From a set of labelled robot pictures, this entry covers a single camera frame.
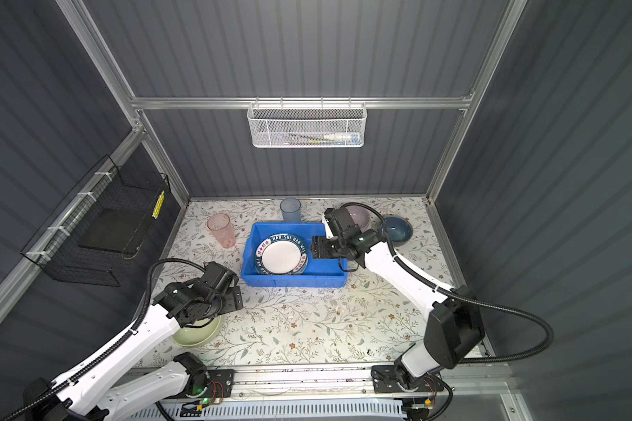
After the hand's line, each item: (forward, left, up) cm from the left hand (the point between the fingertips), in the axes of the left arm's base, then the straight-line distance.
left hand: (230, 301), depth 78 cm
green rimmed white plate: (+20, -14, -7) cm, 25 cm away
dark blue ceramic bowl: (+30, -61, -7) cm, 68 cm away
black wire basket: (+5, +36, +24) cm, 43 cm away
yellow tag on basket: (+28, +23, +15) cm, 39 cm away
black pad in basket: (+16, +31, +16) cm, 39 cm away
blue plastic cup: (+39, -17, -2) cm, 43 cm away
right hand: (+13, -28, +7) cm, 31 cm away
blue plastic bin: (+14, -27, -10) cm, 33 cm away
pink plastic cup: (+27, +7, +2) cm, 28 cm away
